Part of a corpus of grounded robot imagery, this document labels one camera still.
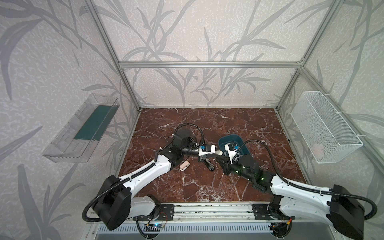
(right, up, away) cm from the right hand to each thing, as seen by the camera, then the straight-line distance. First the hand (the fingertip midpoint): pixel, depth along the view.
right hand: (216, 154), depth 77 cm
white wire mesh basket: (+46, +12, -14) cm, 50 cm away
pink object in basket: (+49, +3, -5) cm, 50 cm away
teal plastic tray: (+10, +5, +22) cm, 25 cm away
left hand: (+1, +4, -8) cm, 9 cm away
